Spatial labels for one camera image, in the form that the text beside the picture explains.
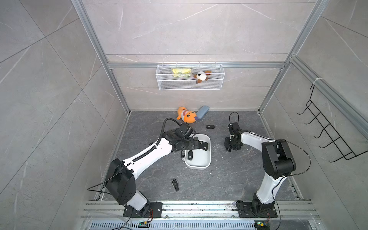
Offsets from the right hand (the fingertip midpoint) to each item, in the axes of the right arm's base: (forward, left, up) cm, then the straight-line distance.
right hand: (228, 145), depth 99 cm
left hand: (-7, +26, +16) cm, 32 cm away
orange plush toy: (+21, +28, +7) cm, 36 cm away
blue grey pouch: (+31, +16, +3) cm, 35 cm away
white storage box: (-10, +20, +1) cm, 23 cm away
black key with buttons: (-8, +32, +2) cm, 33 cm away
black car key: (+17, +11, 0) cm, 20 cm away
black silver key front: (-25, +37, +1) cm, 45 cm away
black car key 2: (-8, +27, +2) cm, 28 cm away
